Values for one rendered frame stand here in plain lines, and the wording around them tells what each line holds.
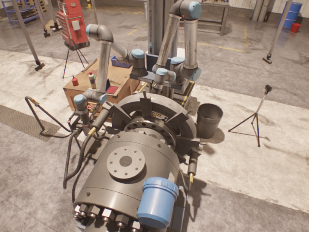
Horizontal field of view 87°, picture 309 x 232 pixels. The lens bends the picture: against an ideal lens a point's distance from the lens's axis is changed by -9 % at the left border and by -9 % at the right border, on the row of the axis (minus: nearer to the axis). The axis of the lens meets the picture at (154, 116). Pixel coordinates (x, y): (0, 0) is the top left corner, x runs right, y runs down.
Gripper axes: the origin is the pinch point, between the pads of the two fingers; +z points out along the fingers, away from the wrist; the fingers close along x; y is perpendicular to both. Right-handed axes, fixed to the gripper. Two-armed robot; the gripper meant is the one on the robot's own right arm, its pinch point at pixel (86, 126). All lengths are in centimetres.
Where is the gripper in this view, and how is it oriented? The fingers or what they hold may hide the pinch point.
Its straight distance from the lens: 192.6
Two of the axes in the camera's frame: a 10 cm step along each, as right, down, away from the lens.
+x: 2.5, -6.5, 7.1
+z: 0.0, 7.4, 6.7
